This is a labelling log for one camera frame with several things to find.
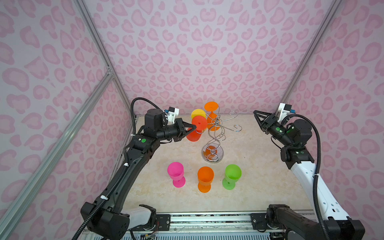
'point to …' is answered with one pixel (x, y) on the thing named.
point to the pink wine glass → (175, 171)
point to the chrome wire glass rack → (213, 152)
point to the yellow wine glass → (197, 112)
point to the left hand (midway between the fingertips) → (197, 124)
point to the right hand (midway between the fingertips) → (255, 113)
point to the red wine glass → (201, 123)
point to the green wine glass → (233, 173)
